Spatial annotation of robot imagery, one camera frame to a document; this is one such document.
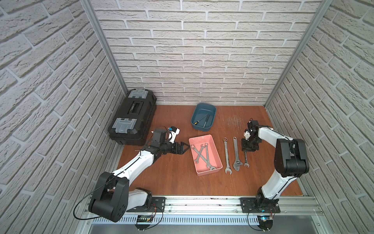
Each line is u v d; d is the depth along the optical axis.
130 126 0.85
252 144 0.80
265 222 0.70
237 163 0.87
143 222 0.71
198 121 1.08
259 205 0.67
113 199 0.41
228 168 0.87
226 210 0.74
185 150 0.77
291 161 0.49
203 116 1.11
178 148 0.74
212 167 0.87
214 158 0.90
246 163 0.90
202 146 0.95
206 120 1.10
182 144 0.74
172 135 0.73
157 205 0.74
